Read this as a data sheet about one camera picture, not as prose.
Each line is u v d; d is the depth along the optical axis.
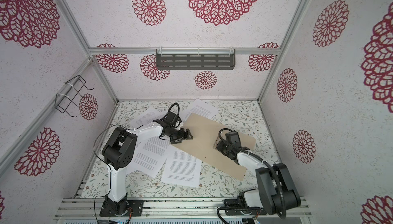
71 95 0.79
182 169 0.87
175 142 0.92
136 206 0.73
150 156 0.91
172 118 0.81
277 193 0.39
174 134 0.84
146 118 1.10
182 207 0.75
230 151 0.69
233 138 0.71
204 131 1.07
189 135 0.90
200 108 1.17
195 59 0.95
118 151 0.53
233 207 0.74
